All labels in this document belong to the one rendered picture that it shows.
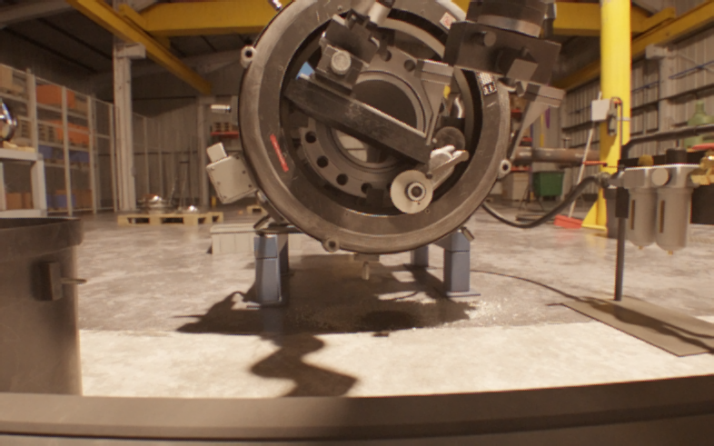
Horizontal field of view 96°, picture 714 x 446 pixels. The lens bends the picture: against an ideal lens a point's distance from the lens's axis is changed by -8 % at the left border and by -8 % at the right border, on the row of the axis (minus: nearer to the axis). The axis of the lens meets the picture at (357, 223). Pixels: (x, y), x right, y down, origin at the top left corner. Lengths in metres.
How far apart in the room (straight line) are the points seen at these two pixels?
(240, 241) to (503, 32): 2.22
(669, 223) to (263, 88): 1.13
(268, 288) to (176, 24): 13.02
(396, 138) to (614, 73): 3.84
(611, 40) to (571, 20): 10.14
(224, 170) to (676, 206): 1.20
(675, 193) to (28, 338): 1.28
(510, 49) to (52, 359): 0.54
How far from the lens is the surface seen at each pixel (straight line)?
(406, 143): 0.91
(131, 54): 13.73
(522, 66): 0.45
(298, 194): 0.89
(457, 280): 1.38
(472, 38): 0.46
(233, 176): 0.95
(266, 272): 1.27
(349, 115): 0.90
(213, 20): 13.54
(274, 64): 0.95
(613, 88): 4.55
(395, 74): 1.10
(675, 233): 1.23
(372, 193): 1.02
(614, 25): 4.75
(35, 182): 4.94
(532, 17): 0.48
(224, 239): 2.49
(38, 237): 0.34
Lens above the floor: 0.39
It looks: 5 degrees down
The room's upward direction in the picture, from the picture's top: 1 degrees counter-clockwise
